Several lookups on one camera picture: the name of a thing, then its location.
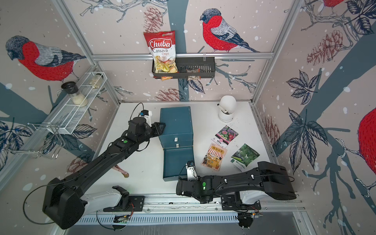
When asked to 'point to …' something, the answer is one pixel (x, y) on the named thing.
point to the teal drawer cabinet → (177, 142)
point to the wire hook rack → (33, 138)
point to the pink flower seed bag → (223, 137)
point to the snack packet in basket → (193, 70)
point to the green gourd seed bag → (244, 157)
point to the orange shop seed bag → (214, 157)
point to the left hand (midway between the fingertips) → (165, 123)
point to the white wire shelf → (68, 115)
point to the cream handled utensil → (224, 111)
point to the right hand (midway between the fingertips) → (184, 183)
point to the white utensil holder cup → (229, 103)
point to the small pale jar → (96, 81)
